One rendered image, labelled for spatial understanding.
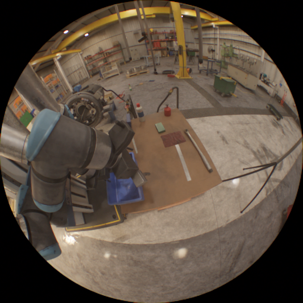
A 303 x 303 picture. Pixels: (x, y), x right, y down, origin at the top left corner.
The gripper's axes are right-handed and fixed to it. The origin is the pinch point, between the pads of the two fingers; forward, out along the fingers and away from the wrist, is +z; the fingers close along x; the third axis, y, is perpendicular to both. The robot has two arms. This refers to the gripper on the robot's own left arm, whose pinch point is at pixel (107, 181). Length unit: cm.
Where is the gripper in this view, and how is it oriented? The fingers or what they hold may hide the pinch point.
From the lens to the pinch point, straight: 63.8
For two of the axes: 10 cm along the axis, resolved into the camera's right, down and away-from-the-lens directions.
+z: 1.6, 5.3, 8.3
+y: -2.3, -8.0, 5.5
